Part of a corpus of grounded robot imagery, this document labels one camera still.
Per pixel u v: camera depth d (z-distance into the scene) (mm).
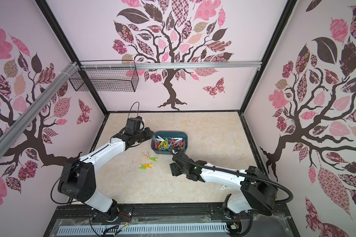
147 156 942
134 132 699
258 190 422
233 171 485
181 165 632
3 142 515
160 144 993
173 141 1004
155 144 984
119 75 948
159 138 1014
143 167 899
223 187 812
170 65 929
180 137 1025
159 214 749
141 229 697
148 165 900
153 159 923
